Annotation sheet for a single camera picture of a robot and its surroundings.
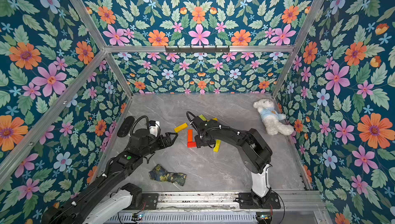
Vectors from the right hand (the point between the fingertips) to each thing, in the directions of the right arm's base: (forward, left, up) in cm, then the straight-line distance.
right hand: (205, 140), depth 91 cm
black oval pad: (+10, +54, -2) cm, 55 cm away
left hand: (-5, +15, +14) cm, 21 cm away
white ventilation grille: (-38, +9, -5) cm, 39 cm away
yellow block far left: (+11, +17, -3) cm, 21 cm away
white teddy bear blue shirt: (+15, -41, +4) cm, 44 cm away
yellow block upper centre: (+19, -6, -4) cm, 21 cm away
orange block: (+6, +10, -4) cm, 13 cm away
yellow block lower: (-2, -7, -1) cm, 8 cm away
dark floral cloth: (-20, +24, -1) cm, 31 cm away
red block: (0, +9, -5) cm, 10 cm away
